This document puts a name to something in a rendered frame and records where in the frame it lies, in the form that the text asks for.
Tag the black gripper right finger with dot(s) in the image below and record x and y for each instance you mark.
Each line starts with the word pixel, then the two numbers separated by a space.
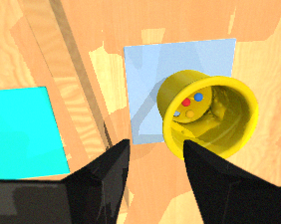
pixel 226 193

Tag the blue marble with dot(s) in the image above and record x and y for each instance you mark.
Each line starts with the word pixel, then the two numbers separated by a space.
pixel 198 97

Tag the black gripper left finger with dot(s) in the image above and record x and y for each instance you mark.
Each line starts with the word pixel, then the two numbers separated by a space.
pixel 91 195

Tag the yellow cup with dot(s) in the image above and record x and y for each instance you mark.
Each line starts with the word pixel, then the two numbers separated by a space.
pixel 223 121

